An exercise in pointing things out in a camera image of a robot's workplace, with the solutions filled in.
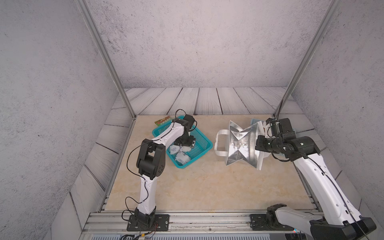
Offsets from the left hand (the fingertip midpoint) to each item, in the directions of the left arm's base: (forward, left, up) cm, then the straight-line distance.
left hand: (189, 145), depth 96 cm
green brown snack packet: (+26, +21, -3) cm, 33 cm away
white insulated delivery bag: (+2, -31, -2) cm, 31 cm away
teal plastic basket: (+2, -9, -2) cm, 9 cm away
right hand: (-13, -34, +21) cm, 42 cm away
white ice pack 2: (-1, +2, -1) cm, 3 cm away
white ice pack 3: (-7, +4, -3) cm, 9 cm away
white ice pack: (-1, +10, -2) cm, 10 cm away
